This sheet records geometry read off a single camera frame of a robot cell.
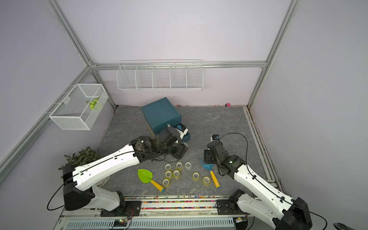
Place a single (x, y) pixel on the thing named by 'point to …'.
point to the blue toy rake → (209, 166)
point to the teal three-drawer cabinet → (161, 114)
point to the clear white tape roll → (188, 165)
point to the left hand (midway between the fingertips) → (183, 147)
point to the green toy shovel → (146, 177)
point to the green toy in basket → (93, 102)
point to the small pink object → (228, 105)
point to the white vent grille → (106, 224)
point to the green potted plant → (86, 155)
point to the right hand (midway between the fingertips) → (208, 151)
